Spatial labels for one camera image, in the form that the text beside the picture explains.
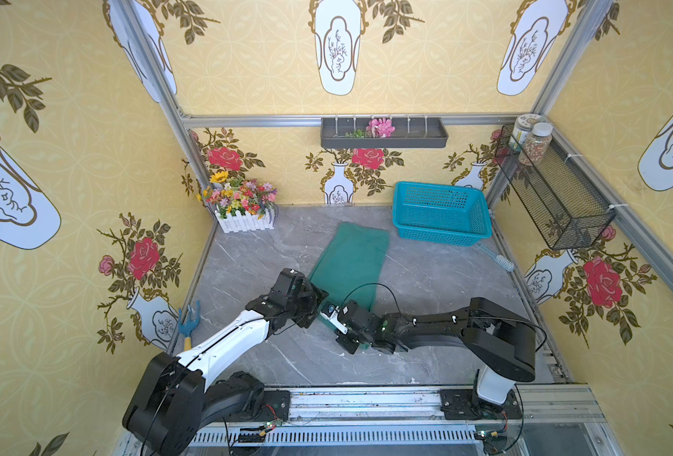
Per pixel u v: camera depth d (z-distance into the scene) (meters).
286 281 0.66
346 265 1.01
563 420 0.74
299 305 0.72
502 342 0.45
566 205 0.82
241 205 1.01
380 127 0.88
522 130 0.85
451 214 1.18
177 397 0.40
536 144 0.80
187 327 0.88
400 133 0.93
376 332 0.66
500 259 1.03
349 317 0.67
